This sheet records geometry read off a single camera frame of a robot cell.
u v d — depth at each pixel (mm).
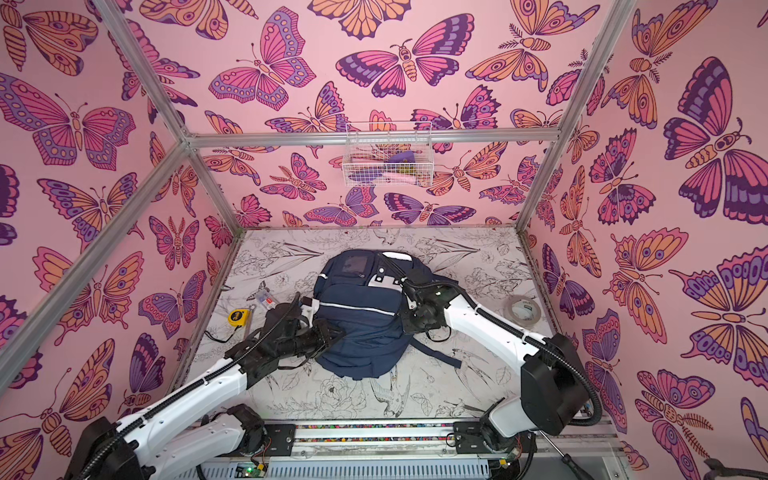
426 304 594
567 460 695
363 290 910
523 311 948
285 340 630
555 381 416
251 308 978
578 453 715
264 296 1004
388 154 956
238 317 942
